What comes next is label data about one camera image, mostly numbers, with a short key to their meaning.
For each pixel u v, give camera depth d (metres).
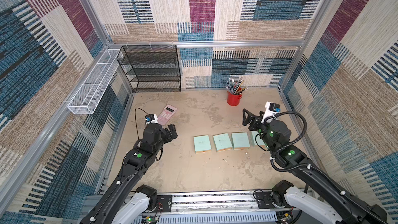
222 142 0.90
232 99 1.09
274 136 0.53
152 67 1.08
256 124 0.64
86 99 0.71
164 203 0.73
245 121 0.66
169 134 0.67
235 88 1.08
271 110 0.60
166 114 1.05
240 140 0.88
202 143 0.91
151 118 0.66
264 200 0.73
